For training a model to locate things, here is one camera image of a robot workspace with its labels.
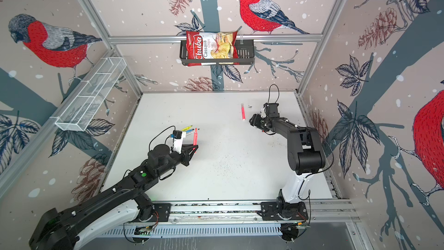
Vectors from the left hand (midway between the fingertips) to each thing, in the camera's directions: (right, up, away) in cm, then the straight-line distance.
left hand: (196, 147), depth 75 cm
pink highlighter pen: (+25, +13, +34) cm, 44 cm away
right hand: (+29, +8, +24) cm, 38 cm away
